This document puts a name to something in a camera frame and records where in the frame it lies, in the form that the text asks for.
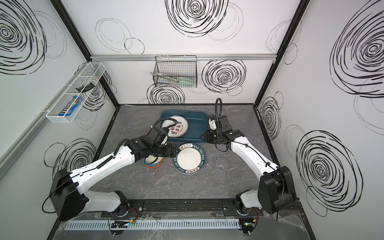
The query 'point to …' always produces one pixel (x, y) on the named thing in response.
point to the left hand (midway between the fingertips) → (176, 151)
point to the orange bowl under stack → (153, 165)
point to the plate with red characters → (178, 130)
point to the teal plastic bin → (197, 123)
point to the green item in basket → (186, 81)
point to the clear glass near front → (221, 165)
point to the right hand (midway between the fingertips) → (200, 137)
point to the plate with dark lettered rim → (189, 158)
